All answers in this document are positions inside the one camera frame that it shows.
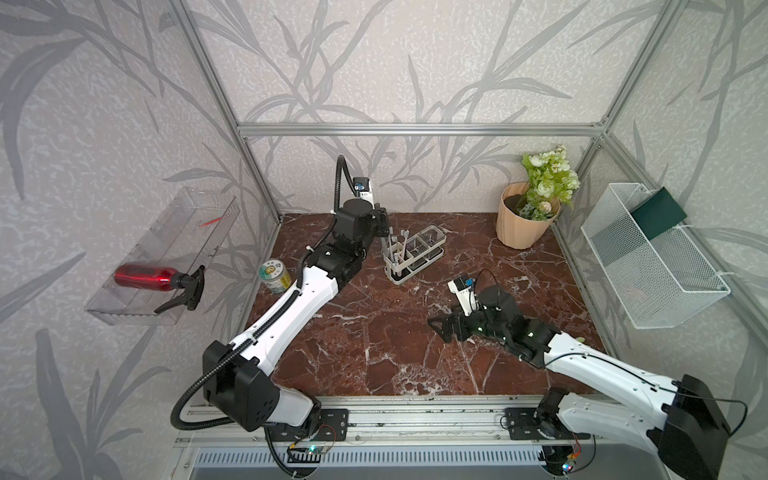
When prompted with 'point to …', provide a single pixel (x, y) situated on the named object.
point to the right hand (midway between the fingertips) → (438, 314)
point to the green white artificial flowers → (551, 182)
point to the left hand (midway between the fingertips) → (380, 205)
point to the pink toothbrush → (405, 234)
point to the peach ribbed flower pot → (514, 229)
